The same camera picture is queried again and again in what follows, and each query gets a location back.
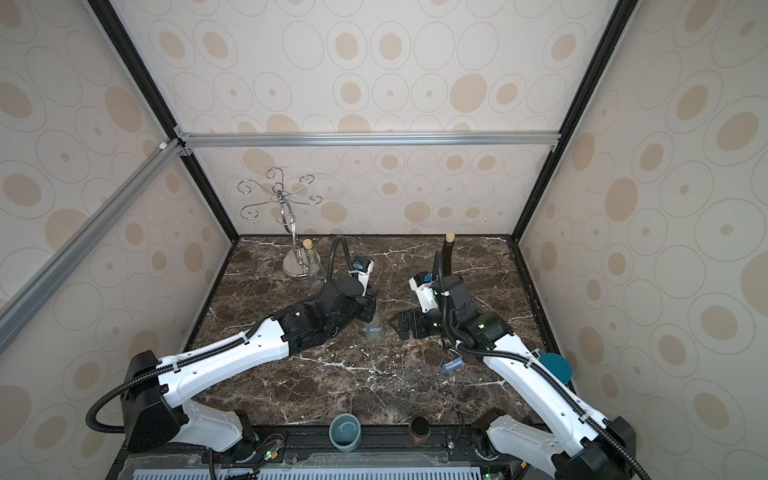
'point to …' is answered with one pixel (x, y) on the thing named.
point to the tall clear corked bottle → (316, 278)
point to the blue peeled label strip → (453, 364)
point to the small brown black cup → (419, 429)
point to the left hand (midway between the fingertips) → (384, 290)
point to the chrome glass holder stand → (294, 263)
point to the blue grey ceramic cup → (344, 432)
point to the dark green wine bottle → (447, 253)
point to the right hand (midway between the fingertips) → (415, 315)
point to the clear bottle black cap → (375, 328)
